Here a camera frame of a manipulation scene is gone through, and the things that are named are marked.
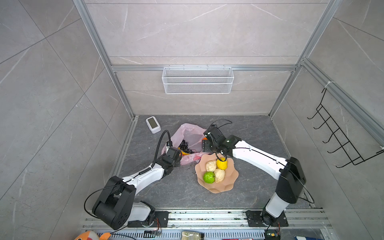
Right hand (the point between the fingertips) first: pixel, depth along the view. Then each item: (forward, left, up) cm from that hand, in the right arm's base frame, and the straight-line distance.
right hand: (206, 144), depth 85 cm
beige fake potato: (-10, -2, -8) cm, 13 cm away
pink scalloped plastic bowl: (-14, -14, -12) cm, 23 cm away
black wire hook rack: (-9, -62, +12) cm, 63 cm away
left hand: (-2, +20, -8) cm, 22 cm away
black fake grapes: (+6, +14, -11) cm, 19 cm away
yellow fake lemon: (-10, -9, -7) cm, 15 cm away
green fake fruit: (-17, 0, -7) cm, 18 cm away
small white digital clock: (+25, +37, -9) cm, 46 cm away
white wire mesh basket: (+42, +4, +16) cm, 45 cm away
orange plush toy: (-41, +53, -8) cm, 68 cm away
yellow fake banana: (+2, +14, -12) cm, 19 cm away
